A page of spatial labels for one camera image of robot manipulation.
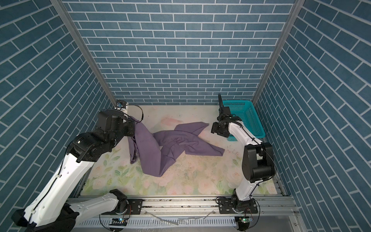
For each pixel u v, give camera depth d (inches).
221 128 27.5
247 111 45.3
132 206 29.0
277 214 28.8
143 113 21.3
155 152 30.8
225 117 28.1
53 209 14.7
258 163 18.6
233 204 26.3
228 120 25.3
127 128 22.4
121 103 20.9
